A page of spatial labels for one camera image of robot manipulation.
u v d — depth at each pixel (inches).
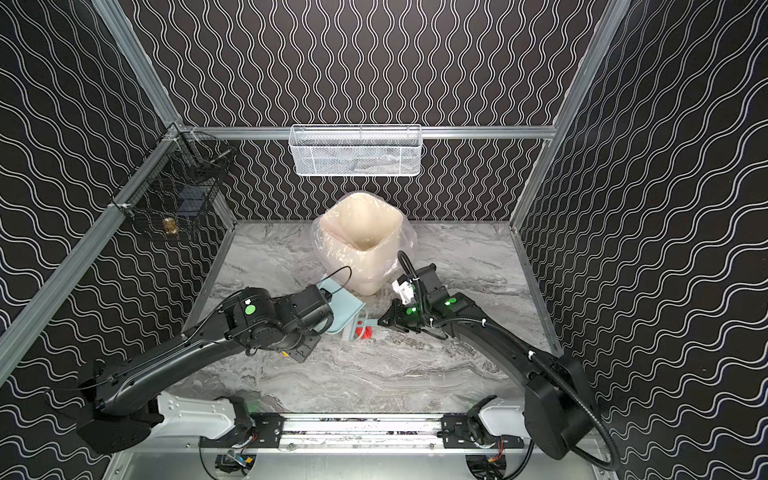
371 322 31.5
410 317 27.3
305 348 23.4
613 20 27.6
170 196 36.1
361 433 29.8
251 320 16.9
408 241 35.2
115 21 27.6
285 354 23.4
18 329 20.1
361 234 39.8
